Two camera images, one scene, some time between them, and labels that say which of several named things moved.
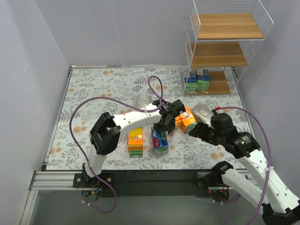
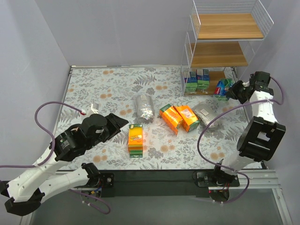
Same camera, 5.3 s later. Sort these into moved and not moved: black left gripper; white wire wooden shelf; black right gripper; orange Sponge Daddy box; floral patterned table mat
Moved: black right gripper; black left gripper
Not moved: orange Sponge Daddy box; white wire wooden shelf; floral patterned table mat
